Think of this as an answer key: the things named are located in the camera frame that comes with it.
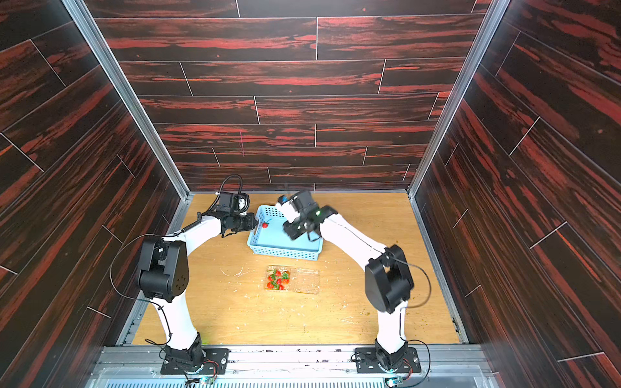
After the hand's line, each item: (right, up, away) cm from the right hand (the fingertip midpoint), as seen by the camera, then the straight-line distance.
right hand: (293, 225), depth 90 cm
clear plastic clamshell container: (-1, -21, +1) cm, 21 cm away
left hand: (-15, +1, +10) cm, 18 cm away
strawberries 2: (-6, -21, +1) cm, 22 cm away
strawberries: (-14, -1, +15) cm, 20 cm away
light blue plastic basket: (-11, -6, +15) cm, 19 cm away
